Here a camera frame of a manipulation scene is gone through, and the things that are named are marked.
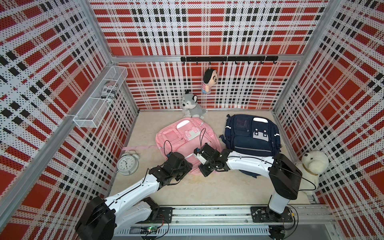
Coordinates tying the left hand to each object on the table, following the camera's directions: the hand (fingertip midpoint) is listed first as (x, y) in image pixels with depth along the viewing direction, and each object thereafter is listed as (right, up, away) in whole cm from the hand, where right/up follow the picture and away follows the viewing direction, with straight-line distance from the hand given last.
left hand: (193, 166), depth 83 cm
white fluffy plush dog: (+60, +4, -11) cm, 61 cm away
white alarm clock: (-39, 0, +5) cm, 40 cm away
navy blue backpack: (+40, +17, +18) cm, 47 cm away
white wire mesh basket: (-63, +32, +8) cm, 71 cm away
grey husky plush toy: (-2, +35, +23) cm, 42 cm away
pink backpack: (-7, +16, +15) cm, 23 cm away
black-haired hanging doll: (+10, +52, +8) cm, 53 cm away
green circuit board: (-20, -26, -14) cm, 35 cm away
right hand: (+6, -2, +1) cm, 7 cm away
